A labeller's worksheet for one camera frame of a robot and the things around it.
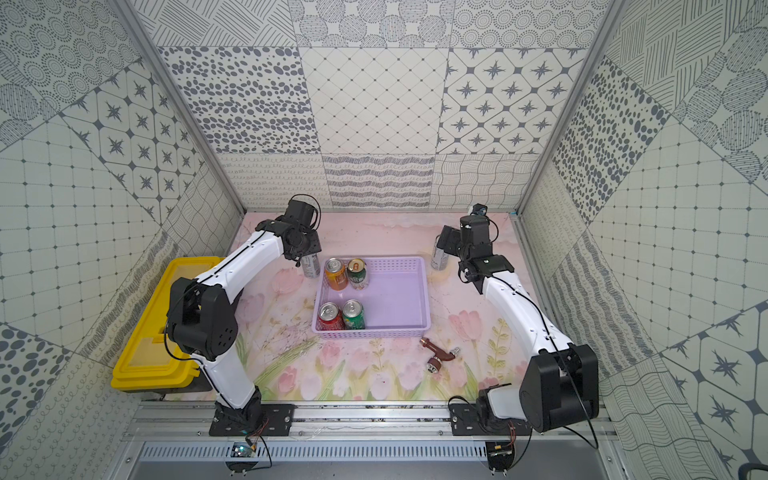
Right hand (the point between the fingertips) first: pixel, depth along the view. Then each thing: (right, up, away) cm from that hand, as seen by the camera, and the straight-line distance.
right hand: (458, 238), depth 85 cm
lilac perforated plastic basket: (-18, -21, +11) cm, 30 cm away
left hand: (-46, -1, +8) cm, 46 cm away
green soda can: (-30, -22, -3) cm, 37 cm away
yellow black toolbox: (-75, -28, -17) cm, 82 cm away
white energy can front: (-45, -9, +9) cm, 47 cm away
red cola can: (-37, -22, -3) cm, 43 cm away
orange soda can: (-37, -11, +6) cm, 39 cm away
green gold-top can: (-30, -11, +7) cm, 33 cm away
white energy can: (-3, -7, +13) cm, 15 cm away
